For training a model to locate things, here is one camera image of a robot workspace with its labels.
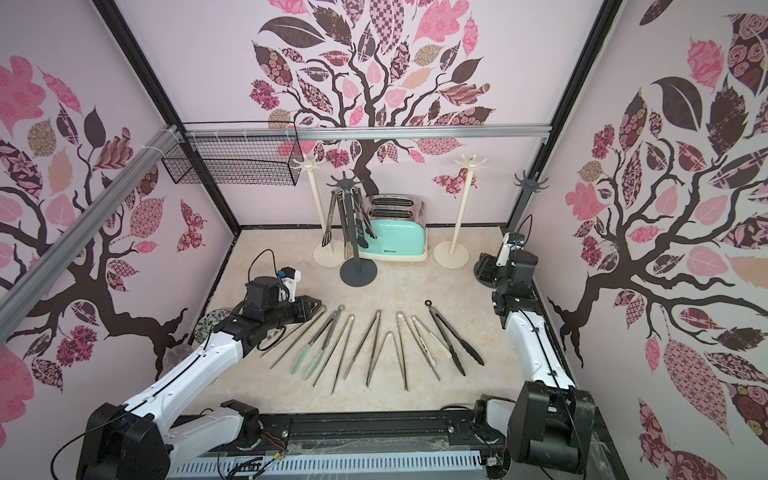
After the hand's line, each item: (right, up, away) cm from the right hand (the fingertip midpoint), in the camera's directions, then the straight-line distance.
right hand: (496, 253), depth 83 cm
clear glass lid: (-83, -25, -11) cm, 88 cm away
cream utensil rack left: (-53, 0, +27) cm, 60 cm away
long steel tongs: (-43, -22, +12) cm, 50 cm away
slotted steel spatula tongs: (-50, +5, +9) cm, 51 cm away
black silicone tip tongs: (-38, +9, +3) cm, 39 cm away
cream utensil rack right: (-7, 0, +27) cm, 28 cm away
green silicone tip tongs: (-49, -22, +10) cm, 55 cm away
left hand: (-50, -16, 0) cm, 52 cm away
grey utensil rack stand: (-43, -7, +24) cm, 49 cm away
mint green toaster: (-27, +11, +19) cm, 35 cm away
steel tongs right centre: (-27, -22, +12) cm, 37 cm away
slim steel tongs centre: (-34, -20, +12) cm, 41 cm away
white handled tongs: (-16, -27, +6) cm, 32 cm away
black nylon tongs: (-11, -29, +2) cm, 32 cm away
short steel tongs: (-30, -25, +8) cm, 40 cm away
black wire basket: (-79, +32, +12) cm, 86 cm away
